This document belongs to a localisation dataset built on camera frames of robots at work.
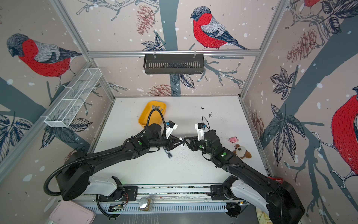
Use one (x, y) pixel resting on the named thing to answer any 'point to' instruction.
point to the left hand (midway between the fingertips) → (181, 142)
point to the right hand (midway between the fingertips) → (185, 140)
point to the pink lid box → (68, 212)
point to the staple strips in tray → (155, 107)
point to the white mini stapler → (182, 144)
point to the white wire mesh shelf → (73, 100)
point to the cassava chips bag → (262, 214)
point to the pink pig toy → (233, 139)
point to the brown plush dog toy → (242, 152)
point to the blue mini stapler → (168, 153)
